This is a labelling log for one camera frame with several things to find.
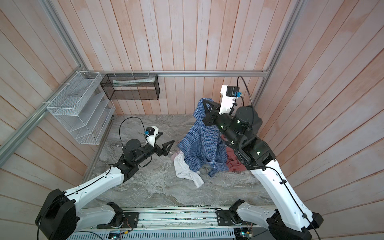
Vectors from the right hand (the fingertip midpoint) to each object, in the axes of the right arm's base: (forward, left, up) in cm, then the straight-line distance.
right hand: (202, 102), depth 53 cm
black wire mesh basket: (+46, +48, -25) cm, 71 cm away
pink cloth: (+2, +16, -46) cm, 49 cm away
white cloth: (-7, +8, -45) cm, 47 cm away
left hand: (+2, +16, -27) cm, 31 cm away
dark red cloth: (-1, -22, -47) cm, 52 cm away
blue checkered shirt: (-6, -1, -18) cm, 19 cm away
